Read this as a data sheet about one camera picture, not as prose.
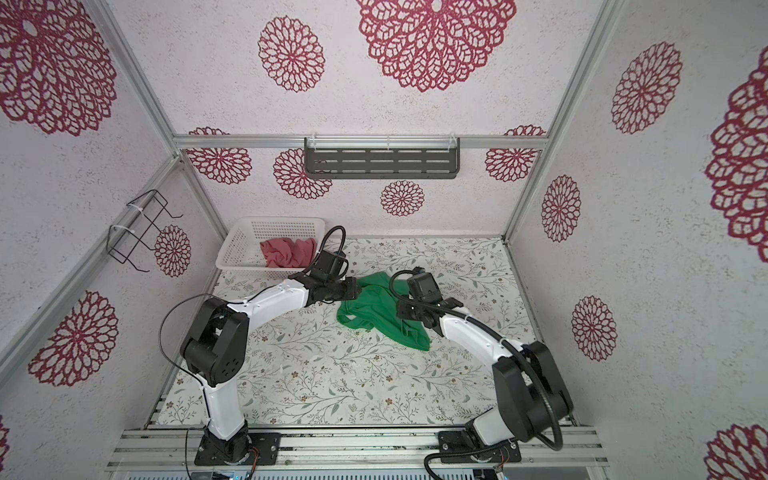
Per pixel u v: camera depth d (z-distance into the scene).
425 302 0.67
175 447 0.75
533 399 0.43
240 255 1.12
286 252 1.03
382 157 0.91
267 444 0.74
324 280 0.74
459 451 0.73
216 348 0.50
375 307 0.96
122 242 0.73
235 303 0.53
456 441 0.76
